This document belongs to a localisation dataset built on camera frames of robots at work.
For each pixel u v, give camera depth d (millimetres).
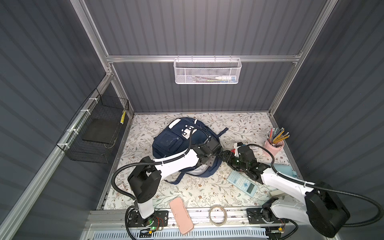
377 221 406
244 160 679
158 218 722
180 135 962
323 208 413
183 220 721
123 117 837
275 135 912
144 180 468
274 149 883
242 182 832
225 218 748
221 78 908
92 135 716
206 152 642
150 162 474
